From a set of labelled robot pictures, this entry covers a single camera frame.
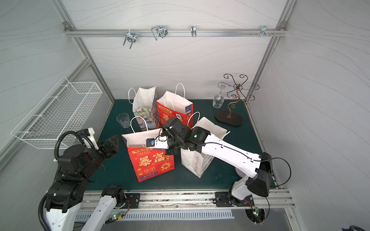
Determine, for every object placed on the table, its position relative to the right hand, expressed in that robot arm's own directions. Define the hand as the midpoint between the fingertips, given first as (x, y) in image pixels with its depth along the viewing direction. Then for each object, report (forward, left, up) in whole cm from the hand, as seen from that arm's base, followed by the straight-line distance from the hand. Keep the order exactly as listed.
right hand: (159, 141), depth 68 cm
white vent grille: (-26, -7, -26) cm, 37 cm away
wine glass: (+34, -32, -4) cm, 47 cm away
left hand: (-2, +21, +5) cm, 21 cm away
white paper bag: (-6, -19, -7) cm, 21 cm away
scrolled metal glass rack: (+36, -42, -25) cm, 60 cm away
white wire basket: (+12, +50, +8) cm, 52 cm away
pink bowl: (-6, -43, -21) cm, 48 cm away
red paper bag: (-6, +7, -11) cm, 14 cm away
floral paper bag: (+21, +12, 0) cm, 25 cm away
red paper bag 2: (+33, -3, -9) cm, 34 cm away
